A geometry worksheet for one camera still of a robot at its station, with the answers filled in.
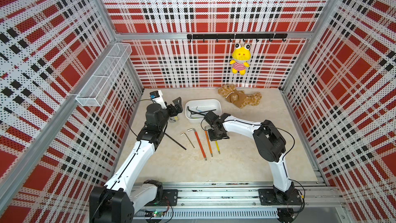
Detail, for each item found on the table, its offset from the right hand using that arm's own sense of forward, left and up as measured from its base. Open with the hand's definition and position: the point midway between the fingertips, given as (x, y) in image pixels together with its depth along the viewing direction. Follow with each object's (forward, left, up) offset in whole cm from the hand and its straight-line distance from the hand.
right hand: (216, 137), depth 94 cm
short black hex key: (+18, +14, +1) cm, 23 cm away
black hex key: (+20, +10, 0) cm, 22 cm away
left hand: (+8, +21, +26) cm, 35 cm away
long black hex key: (-1, +27, 0) cm, 27 cm away
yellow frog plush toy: (+38, -15, +33) cm, 53 cm away
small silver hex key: (+2, +22, 0) cm, 22 cm away
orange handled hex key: (-2, +5, -1) cm, 6 cm away
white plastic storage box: (+22, +14, -1) cm, 26 cm away
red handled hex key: (-7, +9, -1) cm, 11 cm away
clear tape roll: (+11, +28, +3) cm, 30 cm away
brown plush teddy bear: (+25, -16, +9) cm, 31 cm away
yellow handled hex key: (-6, -1, -1) cm, 7 cm away
